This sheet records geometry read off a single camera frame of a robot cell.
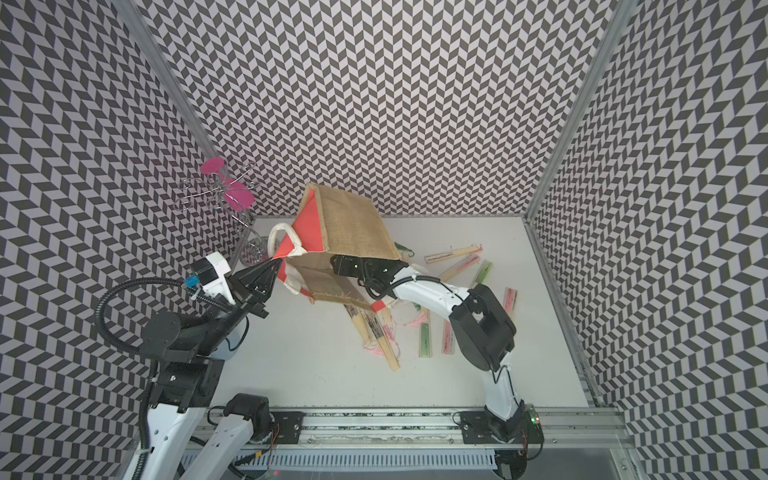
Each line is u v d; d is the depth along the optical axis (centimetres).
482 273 99
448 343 86
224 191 87
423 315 91
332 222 64
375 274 67
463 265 102
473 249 107
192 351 46
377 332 89
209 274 45
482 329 49
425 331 89
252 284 51
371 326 89
